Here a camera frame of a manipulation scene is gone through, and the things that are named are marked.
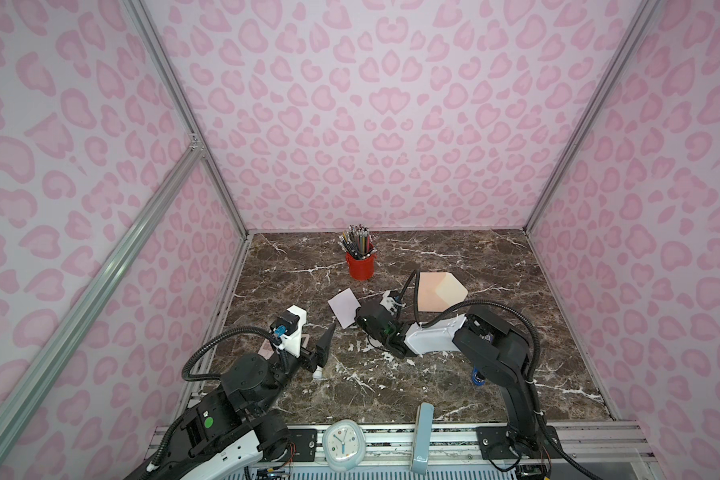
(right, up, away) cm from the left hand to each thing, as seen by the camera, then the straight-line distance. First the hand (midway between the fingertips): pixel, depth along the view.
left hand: (319, 314), depth 62 cm
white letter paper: (+2, -5, +38) cm, 38 cm away
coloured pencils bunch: (+6, +17, +35) cm, 39 cm away
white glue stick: (-4, -20, +21) cm, 30 cm away
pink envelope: (+33, 0, +39) cm, 51 cm away
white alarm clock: (+5, -33, +9) cm, 34 cm away
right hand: (+6, -4, +31) cm, 31 cm away
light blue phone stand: (+23, -33, +10) cm, 41 cm away
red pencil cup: (+8, +7, +41) cm, 42 cm away
